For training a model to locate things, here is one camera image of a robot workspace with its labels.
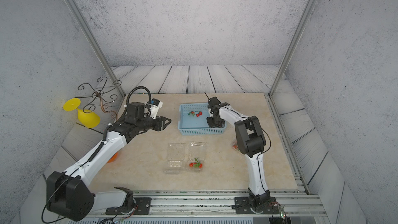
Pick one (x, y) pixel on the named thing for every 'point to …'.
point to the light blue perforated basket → (193, 121)
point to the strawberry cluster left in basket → (193, 113)
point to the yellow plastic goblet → (89, 118)
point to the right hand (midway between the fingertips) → (213, 124)
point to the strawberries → (196, 164)
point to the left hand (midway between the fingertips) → (170, 120)
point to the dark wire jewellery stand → (99, 94)
